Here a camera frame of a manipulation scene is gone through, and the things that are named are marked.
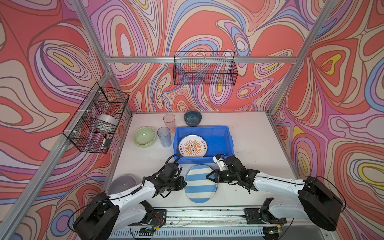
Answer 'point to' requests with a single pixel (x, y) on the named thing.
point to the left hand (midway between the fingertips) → (187, 184)
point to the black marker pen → (103, 142)
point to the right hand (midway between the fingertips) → (208, 180)
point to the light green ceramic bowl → (144, 137)
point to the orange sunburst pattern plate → (193, 146)
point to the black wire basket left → (101, 100)
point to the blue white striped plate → (199, 189)
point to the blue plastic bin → (218, 138)
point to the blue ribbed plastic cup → (164, 134)
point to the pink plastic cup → (169, 121)
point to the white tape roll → (105, 122)
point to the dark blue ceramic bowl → (192, 118)
